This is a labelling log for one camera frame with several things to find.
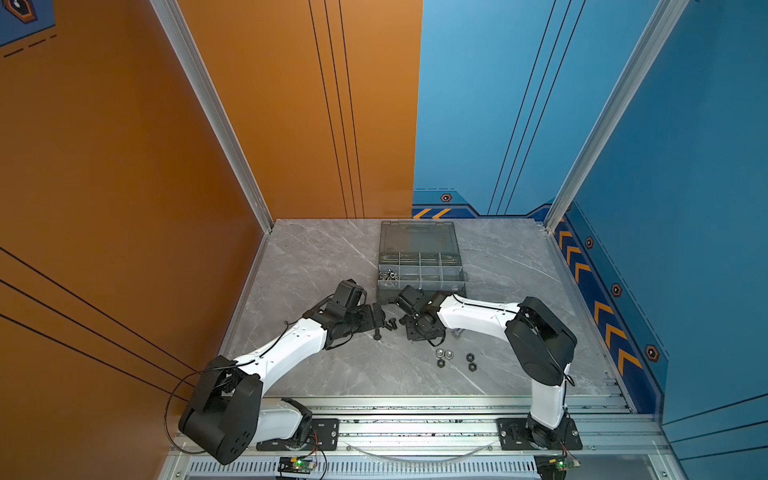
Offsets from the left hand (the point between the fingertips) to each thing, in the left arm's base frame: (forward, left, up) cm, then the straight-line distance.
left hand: (374, 316), depth 87 cm
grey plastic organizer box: (+33, -16, -10) cm, 38 cm away
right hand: (-3, -11, -7) cm, 14 cm away
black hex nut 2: (-9, -28, -7) cm, 30 cm away
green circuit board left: (-35, +18, -9) cm, 40 cm away
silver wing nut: (+17, -5, -3) cm, 18 cm away
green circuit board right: (-34, -46, -6) cm, 58 cm away
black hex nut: (-11, -19, -7) cm, 23 cm away
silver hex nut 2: (-9, -22, -6) cm, 24 cm away
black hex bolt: (-3, -1, -6) cm, 7 cm away
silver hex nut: (-8, -19, -6) cm, 22 cm away
